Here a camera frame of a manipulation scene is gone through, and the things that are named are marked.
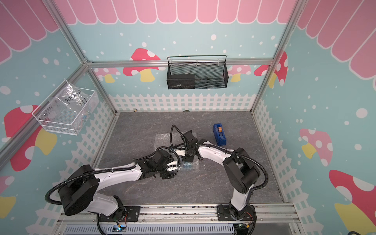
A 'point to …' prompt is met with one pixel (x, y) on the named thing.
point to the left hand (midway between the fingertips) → (172, 165)
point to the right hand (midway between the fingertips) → (184, 152)
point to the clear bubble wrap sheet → (171, 139)
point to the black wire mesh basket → (198, 76)
